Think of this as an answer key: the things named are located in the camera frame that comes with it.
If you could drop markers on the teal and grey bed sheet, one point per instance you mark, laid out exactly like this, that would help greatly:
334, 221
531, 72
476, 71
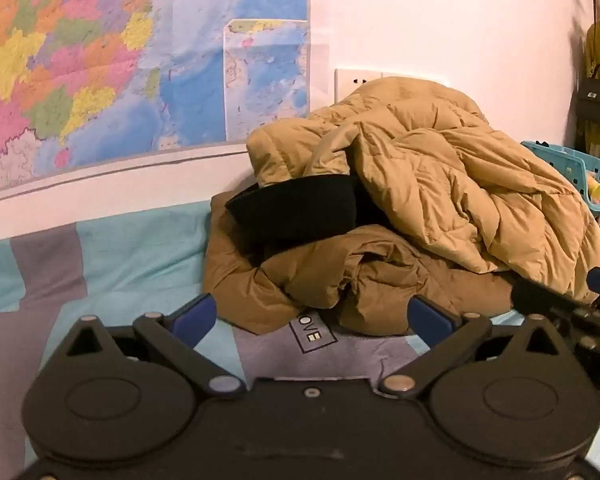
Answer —
105, 260

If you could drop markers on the blue plastic basket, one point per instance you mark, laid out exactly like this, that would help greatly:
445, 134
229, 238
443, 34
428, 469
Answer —
575, 172

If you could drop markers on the colourful wall map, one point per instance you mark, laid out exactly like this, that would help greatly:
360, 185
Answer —
80, 60

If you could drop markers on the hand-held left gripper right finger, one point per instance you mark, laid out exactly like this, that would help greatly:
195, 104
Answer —
430, 319

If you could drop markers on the white wall socket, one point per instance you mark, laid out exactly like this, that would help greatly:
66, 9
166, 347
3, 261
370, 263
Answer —
350, 85

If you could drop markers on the tan down jacket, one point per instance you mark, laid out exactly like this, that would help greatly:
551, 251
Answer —
430, 170

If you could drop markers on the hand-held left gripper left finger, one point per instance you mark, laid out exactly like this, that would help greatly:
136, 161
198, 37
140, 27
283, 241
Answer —
194, 317

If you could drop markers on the dark handbag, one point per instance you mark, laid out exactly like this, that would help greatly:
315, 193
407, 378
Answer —
597, 102

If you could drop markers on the small yellow container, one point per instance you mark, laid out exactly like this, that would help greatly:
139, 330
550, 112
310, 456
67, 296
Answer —
596, 189

